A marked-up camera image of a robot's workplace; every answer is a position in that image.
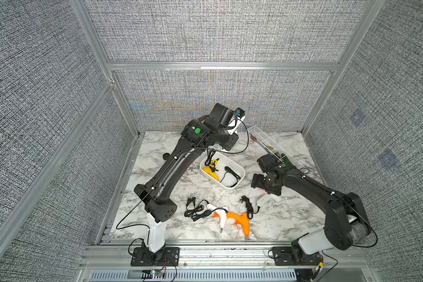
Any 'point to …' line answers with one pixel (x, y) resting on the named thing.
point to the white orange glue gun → (220, 212)
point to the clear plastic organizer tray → (269, 145)
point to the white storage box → (230, 171)
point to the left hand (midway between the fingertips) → (235, 134)
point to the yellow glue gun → (211, 170)
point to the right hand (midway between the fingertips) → (260, 182)
